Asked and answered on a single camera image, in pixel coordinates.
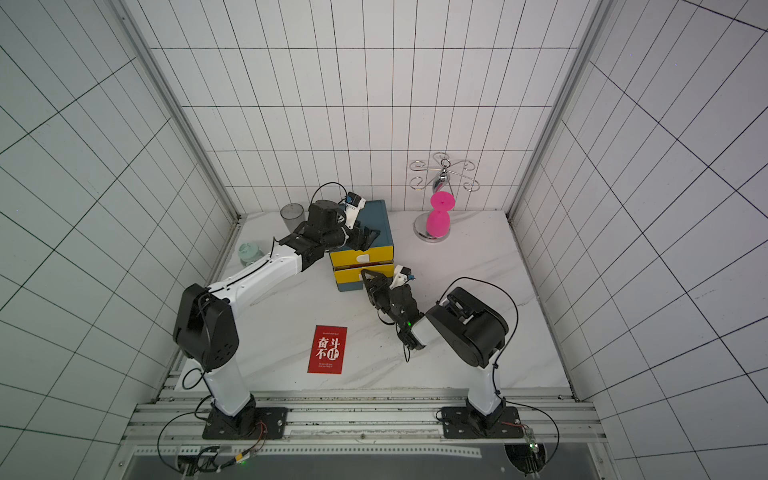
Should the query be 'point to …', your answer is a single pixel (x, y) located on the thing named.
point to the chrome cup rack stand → (445, 172)
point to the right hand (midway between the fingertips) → (365, 267)
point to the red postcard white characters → (328, 349)
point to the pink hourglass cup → (438, 221)
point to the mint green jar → (249, 253)
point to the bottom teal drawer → (351, 286)
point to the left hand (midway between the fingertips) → (367, 233)
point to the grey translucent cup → (293, 215)
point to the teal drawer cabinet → (375, 214)
